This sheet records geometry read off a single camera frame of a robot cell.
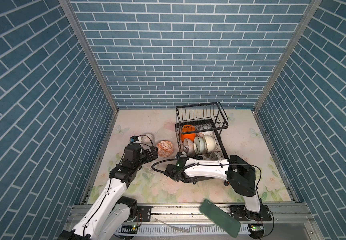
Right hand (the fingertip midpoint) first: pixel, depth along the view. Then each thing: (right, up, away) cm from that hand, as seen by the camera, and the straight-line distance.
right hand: (198, 161), depth 84 cm
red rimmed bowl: (-20, +5, +13) cm, 24 cm away
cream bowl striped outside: (+9, +9, +7) cm, 15 cm away
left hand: (-26, +7, -3) cm, 27 cm away
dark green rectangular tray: (+10, -25, -12) cm, 29 cm away
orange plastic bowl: (-6, +18, -7) cm, 20 cm away
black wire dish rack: (-1, +18, -6) cm, 19 cm away
